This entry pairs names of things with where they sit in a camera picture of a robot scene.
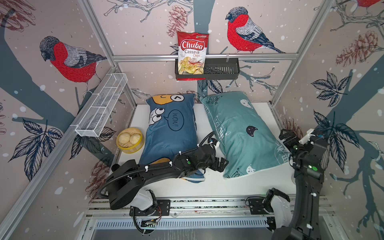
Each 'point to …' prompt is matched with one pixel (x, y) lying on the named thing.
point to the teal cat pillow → (245, 136)
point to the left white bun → (124, 138)
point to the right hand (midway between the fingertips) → (285, 133)
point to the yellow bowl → (128, 147)
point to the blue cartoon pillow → (170, 128)
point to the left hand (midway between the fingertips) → (224, 158)
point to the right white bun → (134, 138)
